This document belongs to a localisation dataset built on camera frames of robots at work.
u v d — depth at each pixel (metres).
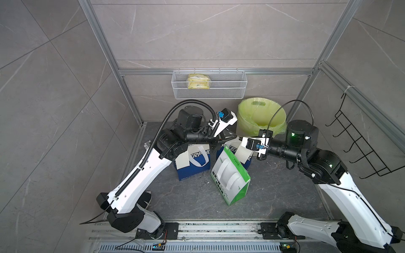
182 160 0.79
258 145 0.42
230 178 0.68
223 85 1.01
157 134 0.40
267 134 0.47
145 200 0.75
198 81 0.88
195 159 0.82
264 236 0.73
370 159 0.63
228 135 0.52
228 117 0.44
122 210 0.38
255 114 0.98
